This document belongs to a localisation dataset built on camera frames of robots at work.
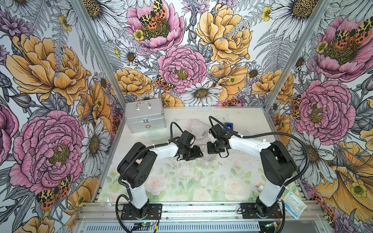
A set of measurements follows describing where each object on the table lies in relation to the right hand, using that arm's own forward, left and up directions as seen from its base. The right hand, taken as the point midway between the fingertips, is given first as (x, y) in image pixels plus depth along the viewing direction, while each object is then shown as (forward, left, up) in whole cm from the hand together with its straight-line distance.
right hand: (210, 153), depth 91 cm
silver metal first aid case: (+23, +41, +12) cm, 49 cm away
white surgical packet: (-29, -41, -5) cm, 50 cm away
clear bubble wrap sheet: (+18, +6, +3) cm, 19 cm away
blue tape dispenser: (+20, -16, +2) cm, 26 cm away
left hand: (-3, +7, -1) cm, 8 cm away
